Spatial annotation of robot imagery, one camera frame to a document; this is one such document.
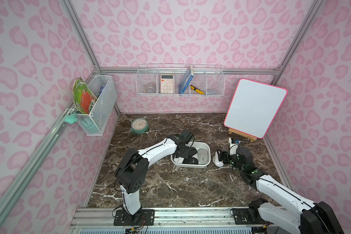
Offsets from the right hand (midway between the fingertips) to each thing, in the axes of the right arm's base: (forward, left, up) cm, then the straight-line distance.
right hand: (222, 148), depth 85 cm
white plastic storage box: (+8, +13, -9) cm, 18 cm away
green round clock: (+24, +56, -9) cm, 62 cm away
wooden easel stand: (+16, -18, -8) cm, 26 cm away
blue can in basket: (+27, +71, +23) cm, 79 cm away
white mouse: (-4, +2, -10) cm, 11 cm away
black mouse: (-3, +17, -9) cm, 20 cm away
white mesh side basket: (+2, +66, +20) cm, 69 cm away
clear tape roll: (+35, +45, +15) cm, 59 cm away
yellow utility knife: (+37, +14, +14) cm, 42 cm away
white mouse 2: (-5, +25, -7) cm, 27 cm away
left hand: (+2, +23, -6) cm, 24 cm away
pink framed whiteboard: (+25, -24, +7) cm, 36 cm away
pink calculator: (+37, +33, +19) cm, 53 cm away
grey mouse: (0, +10, -9) cm, 14 cm away
